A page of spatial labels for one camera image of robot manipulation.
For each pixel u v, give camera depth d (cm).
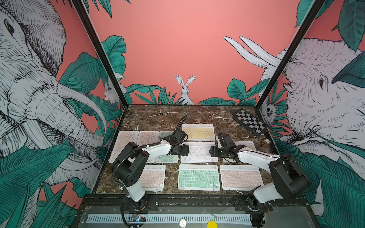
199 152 93
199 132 104
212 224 69
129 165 46
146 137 101
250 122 107
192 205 75
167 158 90
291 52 86
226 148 71
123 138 101
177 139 73
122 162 47
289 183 44
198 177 83
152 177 82
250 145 98
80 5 69
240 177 84
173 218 70
